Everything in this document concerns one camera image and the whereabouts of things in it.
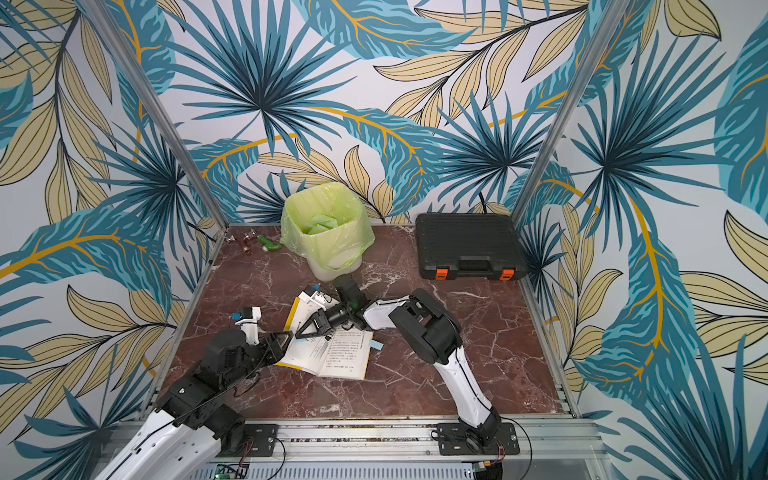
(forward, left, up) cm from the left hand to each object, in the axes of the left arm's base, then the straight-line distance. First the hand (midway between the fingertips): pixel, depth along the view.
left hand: (289, 340), depth 76 cm
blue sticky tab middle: (+2, -22, -7) cm, 23 cm away
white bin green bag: (+41, -4, 0) cm, 41 cm away
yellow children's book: (0, -13, -9) cm, 16 cm away
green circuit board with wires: (-27, +12, -16) cm, 33 cm away
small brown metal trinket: (+39, +27, -12) cm, 49 cm away
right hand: (+3, -1, -5) cm, 6 cm away
